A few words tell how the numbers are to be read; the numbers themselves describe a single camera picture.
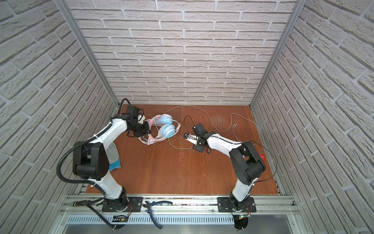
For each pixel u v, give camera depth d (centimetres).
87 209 69
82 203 74
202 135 71
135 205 73
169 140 96
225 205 73
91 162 46
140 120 79
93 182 51
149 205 74
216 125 107
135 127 76
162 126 81
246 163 47
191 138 81
